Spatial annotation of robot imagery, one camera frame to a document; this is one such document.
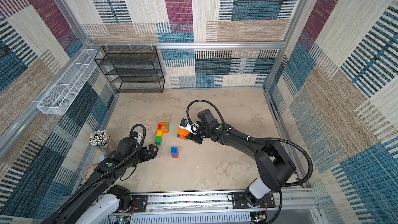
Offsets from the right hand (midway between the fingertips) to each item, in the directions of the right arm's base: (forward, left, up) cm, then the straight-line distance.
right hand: (191, 133), depth 85 cm
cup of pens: (-6, +42, +8) cm, 44 cm away
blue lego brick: (-8, +9, -4) cm, 13 cm away
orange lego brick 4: (-1, +5, -1) cm, 5 cm away
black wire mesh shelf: (+47, +42, +9) cm, 64 cm away
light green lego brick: (+10, +16, -10) cm, 21 cm away
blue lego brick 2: (-1, +7, +1) cm, 7 cm away
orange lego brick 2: (+7, +17, -9) cm, 21 cm away
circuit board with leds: (-36, -30, -11) cm, 48 cm away
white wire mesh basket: (+4, +58, +24) cm, 63 cm away
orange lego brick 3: (0, +4, +3) cm, 5 cm away
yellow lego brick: (+5, +20, -9) cm, 23 cm away
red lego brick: (-9, +9, -10) cm, 16 cm away
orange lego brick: (+12, +19, -8) cm, 24 cm away
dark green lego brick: (+2, +21, -10) cm, 23 cm away
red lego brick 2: (+10, +21, -9) cm, 25 cm away
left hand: (-8, +20, -2) cm, 22 cm away
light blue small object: (-11, +47, -5) cm, 49 cm away
